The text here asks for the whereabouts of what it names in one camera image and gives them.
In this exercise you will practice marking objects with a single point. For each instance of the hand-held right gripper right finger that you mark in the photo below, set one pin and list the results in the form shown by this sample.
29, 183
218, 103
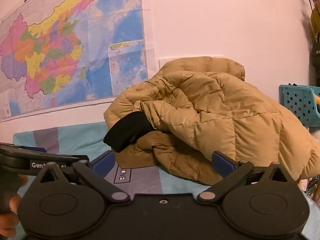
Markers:
222, 162

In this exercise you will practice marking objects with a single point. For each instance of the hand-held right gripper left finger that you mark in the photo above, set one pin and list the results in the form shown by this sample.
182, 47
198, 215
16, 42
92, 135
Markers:
103, 164

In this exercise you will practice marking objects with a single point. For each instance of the mustard yellow duvet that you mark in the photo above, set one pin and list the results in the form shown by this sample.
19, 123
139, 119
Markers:
225, 105

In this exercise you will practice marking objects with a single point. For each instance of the person's left hand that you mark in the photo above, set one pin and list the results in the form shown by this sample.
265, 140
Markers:
8, 226

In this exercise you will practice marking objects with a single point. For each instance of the teal and grey bed sheet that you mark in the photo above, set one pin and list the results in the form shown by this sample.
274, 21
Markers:
75, 135

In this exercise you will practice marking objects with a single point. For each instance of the blue perforated plastic basket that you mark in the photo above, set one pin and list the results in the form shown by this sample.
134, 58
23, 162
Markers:
298, 102

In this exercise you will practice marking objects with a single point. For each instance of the dark hanging bag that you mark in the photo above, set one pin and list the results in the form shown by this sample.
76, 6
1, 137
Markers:
315, 55

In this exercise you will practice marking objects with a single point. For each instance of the olive hanging cloth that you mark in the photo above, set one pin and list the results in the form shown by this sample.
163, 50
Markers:
316, 22

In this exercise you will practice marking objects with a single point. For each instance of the colourful wall map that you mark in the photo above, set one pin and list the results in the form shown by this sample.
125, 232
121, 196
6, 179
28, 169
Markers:
75, 42

